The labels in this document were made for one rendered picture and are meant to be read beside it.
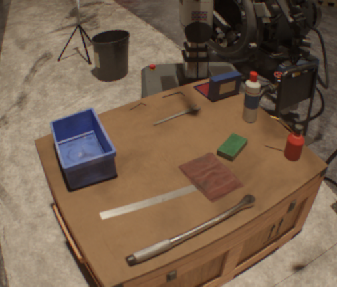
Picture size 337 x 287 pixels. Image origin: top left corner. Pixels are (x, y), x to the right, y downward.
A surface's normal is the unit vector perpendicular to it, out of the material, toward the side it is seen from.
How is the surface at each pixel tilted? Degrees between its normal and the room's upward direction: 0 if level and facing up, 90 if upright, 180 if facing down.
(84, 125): 90
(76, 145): 0
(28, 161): 0
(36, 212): 0
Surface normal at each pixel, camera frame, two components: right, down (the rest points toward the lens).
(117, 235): 0.00, -0.77
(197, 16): 0.12, 0.76
